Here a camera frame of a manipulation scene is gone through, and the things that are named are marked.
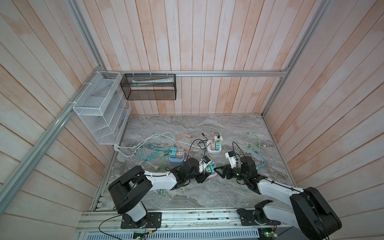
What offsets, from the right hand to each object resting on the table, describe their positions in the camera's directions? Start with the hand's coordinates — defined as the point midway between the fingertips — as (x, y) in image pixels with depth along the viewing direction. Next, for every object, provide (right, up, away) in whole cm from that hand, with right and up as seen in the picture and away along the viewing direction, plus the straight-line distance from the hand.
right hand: (218, 168), depth 86 cm
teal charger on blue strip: (-27, +9, +4) cm, 29 cm away
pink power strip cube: (-3, -4, -1) cm, 5 cm away
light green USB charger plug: (-6, 0, -2) cm, 6 cm away
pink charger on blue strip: (-23, +7, +3) cm, 25 cm away
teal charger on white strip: (+1, +12, +9) cm, 15 cm away
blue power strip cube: (-25, +3, +6) cm, 26 cm away
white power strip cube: (-4, +13, +12) cm, 18 cm away
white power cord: (-67, +10, +15) cm, 69 cm away
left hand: (-7, -2, -1) cm, 7 cm away
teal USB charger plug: (-4, +2, -2) cm, 5 cm away
